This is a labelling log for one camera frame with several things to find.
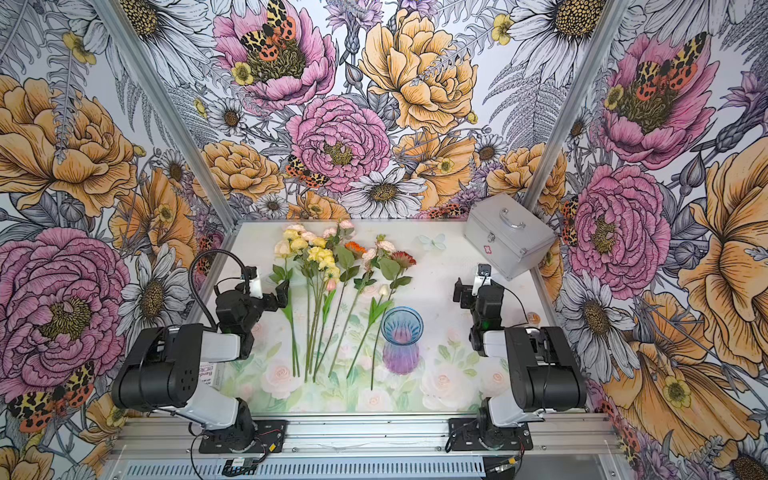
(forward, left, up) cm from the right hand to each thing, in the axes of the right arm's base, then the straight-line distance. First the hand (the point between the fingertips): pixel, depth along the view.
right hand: (473, 284), depth 94 cm
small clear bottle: (-13, -14, +1) cm, 19 cm away
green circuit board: (-44, +63, -9) cm, 77 cm away
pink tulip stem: (-1, +46, -4) cm, 46 cm away
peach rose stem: (+19, +64, -2) cm, 67 cm away
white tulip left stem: (-5, +58, -4) cm, 58 cm away
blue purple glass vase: (-20, +23, +13) cm, 33 cm away
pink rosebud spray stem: (+25, +44, -3) cm, 51 cm away
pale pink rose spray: (+24, +55, -1) cm, 60 cm away
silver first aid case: (+14, -13, +7) cm, 20 cm away
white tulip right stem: (-4, +30, -6) cm, 31 cm away
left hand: (+1, +61, +2) cm, 61 cm away
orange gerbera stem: (+17, +37, 0) cm, 41 cm away
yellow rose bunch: (+10, +50, -1) cm, 51 cm away
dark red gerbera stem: (+13, +21, -1) cm, 25 cm away
